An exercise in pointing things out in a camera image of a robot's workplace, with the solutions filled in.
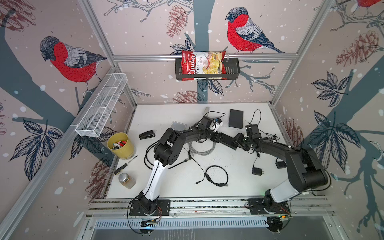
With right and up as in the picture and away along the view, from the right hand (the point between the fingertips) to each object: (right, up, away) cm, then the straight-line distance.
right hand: (232, 142), depth 95 cm
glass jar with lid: (-59, -16, -21) cm, 65 cm away
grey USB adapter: (-15, +22, +23) cm, 35 cm away
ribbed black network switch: (-3, +1, +1) cm, 3 cm away
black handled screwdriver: (-69, -15, -9) cm, 71 cm away
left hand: (-6, +3, +1) cm, 7 cm away
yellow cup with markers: (-69, +1, -10) cm, 69 cm away
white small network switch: (-37, +10, +10) cm, 40 cm away
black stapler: (-58, +4, +5) cm, 58 cm away
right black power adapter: (+11, -15, -10) cm, 21 cm away
